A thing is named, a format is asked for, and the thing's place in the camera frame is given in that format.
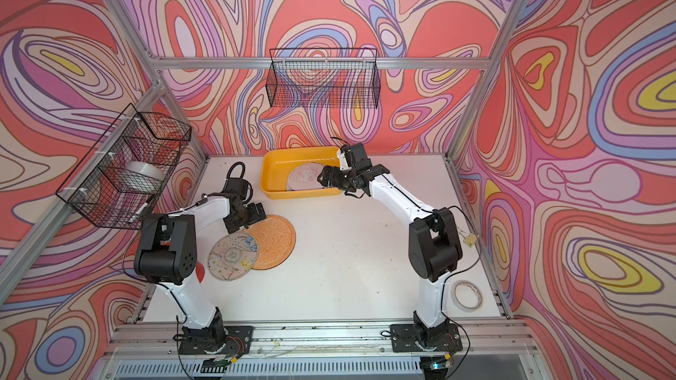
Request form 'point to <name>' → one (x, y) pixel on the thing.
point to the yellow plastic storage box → (275, 164)
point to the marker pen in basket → (145, 204)
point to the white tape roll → (459, 305)
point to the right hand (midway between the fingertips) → (328, 186)
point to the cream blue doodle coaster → (232, 256)
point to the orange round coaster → (275, 241)
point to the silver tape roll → (143, 176)
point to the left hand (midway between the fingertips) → (256, 220)
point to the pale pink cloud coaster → (304, 176)
